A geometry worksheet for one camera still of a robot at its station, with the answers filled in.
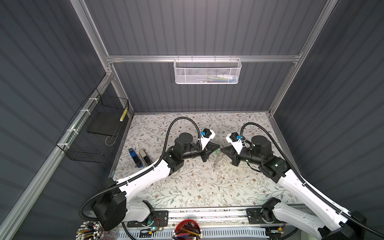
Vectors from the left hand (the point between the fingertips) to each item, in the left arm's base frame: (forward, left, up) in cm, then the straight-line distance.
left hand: (218, 144), depth 71 cm
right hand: (-2, -3, -2) cm, 4 cm away
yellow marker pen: (+21, +49, +1) cm, 54 cm away
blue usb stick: (+10, +49, -27) cm, 57 cm away
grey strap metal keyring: (-3, 0, -3) cm, 4 cm away
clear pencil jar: (-29, +54, -12) cm, 63 cm away
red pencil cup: (-31, +16, -22) cm, 41 cm away
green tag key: (-2, +1, -2) cm, 3 cm away
